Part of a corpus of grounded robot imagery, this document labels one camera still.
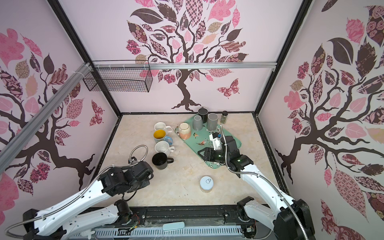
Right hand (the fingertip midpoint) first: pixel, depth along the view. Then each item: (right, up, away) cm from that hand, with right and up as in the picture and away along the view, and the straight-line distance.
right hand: (201, 151), depth 77 cm
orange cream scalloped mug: (-11, +11, +21) cm, 26 cm away
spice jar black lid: (+18, +20, +30) cm, 41 cm away
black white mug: (-25, -8, +14) cm, 29 cm away
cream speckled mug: (-24, 0, +18) cm, 30 cm away
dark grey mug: (+9, +17, +26) cm, 33 cm away
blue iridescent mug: (-27, +7, +21) cm, 35 cm away
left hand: (-28, -15, -4) cm, 32 cm away
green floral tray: (+10, -11, +15) cm, 21 cm away
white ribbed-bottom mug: (-27, +14, +27) cm, 40 cm away
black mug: (+3, +23, +31) cm, 39 cm away
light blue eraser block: (-14, -34, -9) cm, 37 cm away
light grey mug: (-2, +16, +28) cm, 33 cm away
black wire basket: (-52, +46, +18) cm, 72 cm away
